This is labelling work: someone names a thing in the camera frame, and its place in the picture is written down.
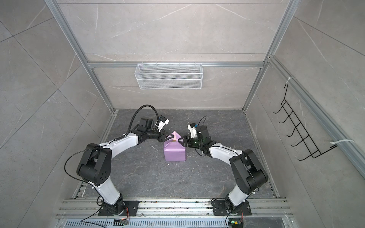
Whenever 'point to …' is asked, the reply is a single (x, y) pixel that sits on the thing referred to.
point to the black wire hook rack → (300, 130)
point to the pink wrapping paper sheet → (173, 150)
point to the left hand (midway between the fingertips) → (172, 133)
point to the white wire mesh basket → (169, 76)
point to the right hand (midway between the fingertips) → (181, 139)
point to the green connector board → (235, 223)
